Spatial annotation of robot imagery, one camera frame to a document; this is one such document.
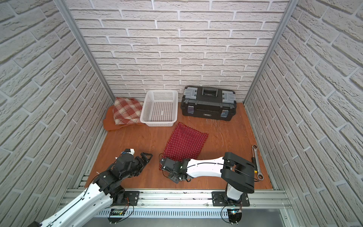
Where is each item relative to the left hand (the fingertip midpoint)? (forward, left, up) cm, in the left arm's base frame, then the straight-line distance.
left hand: (151, 157), depth 79 cm
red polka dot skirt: (+13, -20, -8) cm, 25 cm away
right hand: (-5, -14, -8) cm, 17 cm away
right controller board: (-27, -44, -8) cm, 53 cm away
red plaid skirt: (+37, +24, -1) cm, 44 cm away
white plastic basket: (+45, +1, -7) cm, 46 cm away
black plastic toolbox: (+36, -36, +8) cm, 52 cm away
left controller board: (-26, +17, -11) cm, 33 cm away
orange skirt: (+33, +40, -11) cm, 53 cm away
